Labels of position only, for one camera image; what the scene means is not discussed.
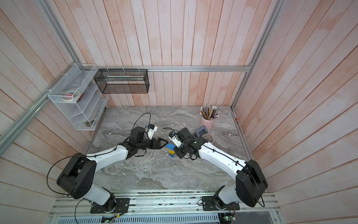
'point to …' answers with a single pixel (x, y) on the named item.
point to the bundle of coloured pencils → (208, 113)
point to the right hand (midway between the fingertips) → (177, 148)
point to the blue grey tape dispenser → (201, 130)
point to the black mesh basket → (122, 80)
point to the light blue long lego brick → (170, 146)
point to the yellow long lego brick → (170, 151)
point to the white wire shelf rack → (84, 113)
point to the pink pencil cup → (208, 123)
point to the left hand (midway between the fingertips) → (163, 144)
